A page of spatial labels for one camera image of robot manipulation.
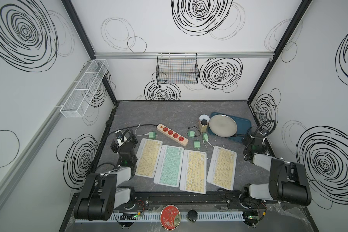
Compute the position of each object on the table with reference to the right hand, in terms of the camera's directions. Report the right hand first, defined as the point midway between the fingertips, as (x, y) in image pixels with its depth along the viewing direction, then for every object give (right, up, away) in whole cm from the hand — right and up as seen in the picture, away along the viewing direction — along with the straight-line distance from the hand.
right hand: (255, 139), depth 90 cm
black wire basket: (-49, +56, +34) cm, 82 cm away
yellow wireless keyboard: (-40, -18, -7) cm, 44 cm away
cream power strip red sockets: (-53, +2, +7) cm, 53 cm away
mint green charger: (-39, +2, +9) cm, 41 cm away
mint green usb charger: (-31, +1, +5) cm, 31 cm away
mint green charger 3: (-36, -4, +4) cm, 37 cm away
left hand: (-83, +3, -5) cm, 83 cm away
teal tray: (-2, +6, +11) cm, 13 cm away
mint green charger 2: (-66, +2, +6) cm, 67 cm away
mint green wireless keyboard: (-54, -16, -5) cm, 57 cm away
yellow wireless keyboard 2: (-23, -17, -5) cm, 29 cm away
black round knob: (-43, -28, -28) cm, 58 cm away
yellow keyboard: (-68, -11, -1) cm, 69 cm away
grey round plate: (-16, +7, +14) cm, 23 cm away
